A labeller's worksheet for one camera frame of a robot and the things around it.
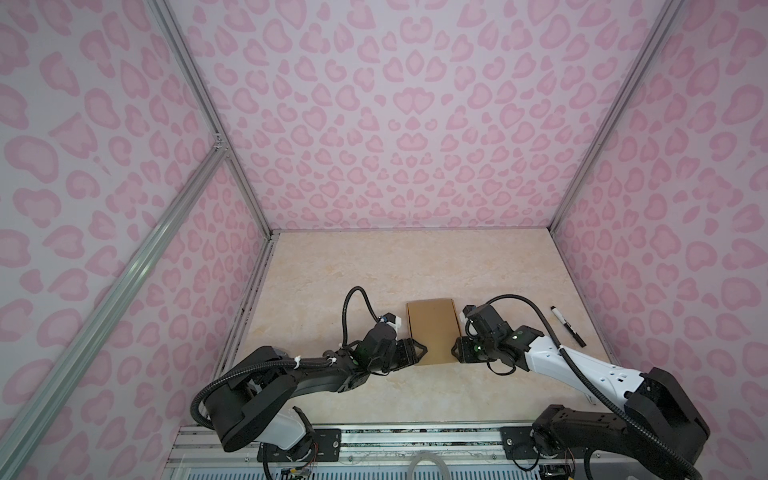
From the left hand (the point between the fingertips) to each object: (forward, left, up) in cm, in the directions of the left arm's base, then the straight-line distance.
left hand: (427, 350), depth 81 cm
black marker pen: (+9, -45, -7) cm, 47 cm away
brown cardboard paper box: (+9, -3, -3) cm, 10 cm away
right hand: (0, -9, -2) cm, 9 cm away
